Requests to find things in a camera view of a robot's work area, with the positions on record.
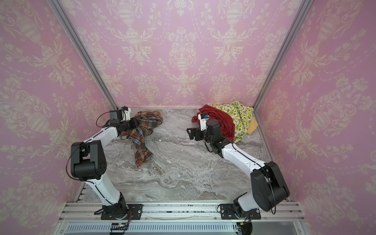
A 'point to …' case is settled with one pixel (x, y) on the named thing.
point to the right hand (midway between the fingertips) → (193, 128)
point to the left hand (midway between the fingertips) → (139, 120)
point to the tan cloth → (252, 126)
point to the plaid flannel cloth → (146, 120)
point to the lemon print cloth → (240, 114)
